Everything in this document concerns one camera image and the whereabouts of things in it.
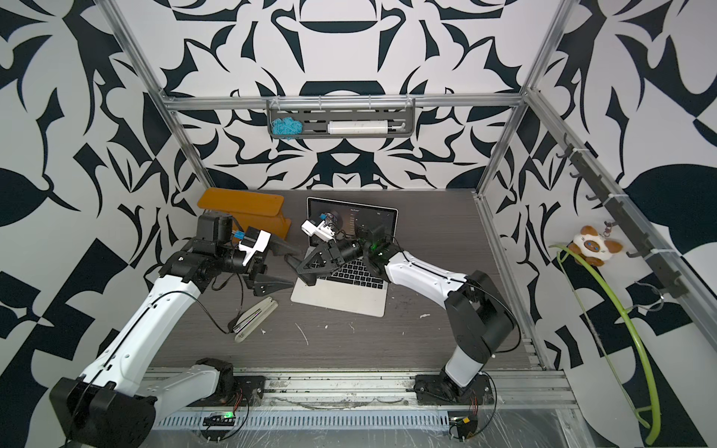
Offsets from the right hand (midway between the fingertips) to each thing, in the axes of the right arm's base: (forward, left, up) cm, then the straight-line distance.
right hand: (297, 278), depth 63 cm
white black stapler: (0, +18, -25) cm, 31 cm away
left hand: (+4, +1, +1) cm, 4 cm away
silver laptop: (+12, -11, -29) cm, 34 cm away
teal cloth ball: (+51, +9, +5) cm, 52 cm away
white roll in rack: (+49, -14, +6) cm, 52 cm away
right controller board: (-25, -40, -31) cm, 57 cm away
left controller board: (-24, +23, -32) cm, 46 cm away
